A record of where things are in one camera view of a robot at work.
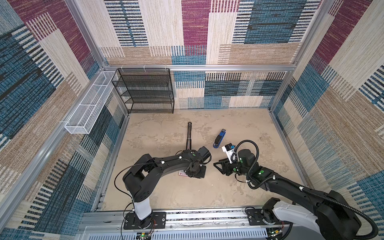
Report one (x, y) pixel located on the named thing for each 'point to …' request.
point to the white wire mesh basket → (83, 117)
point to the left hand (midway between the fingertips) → (201, 174)
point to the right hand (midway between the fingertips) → (217, 165)
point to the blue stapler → (219, 138)
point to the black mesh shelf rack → (145, 90)
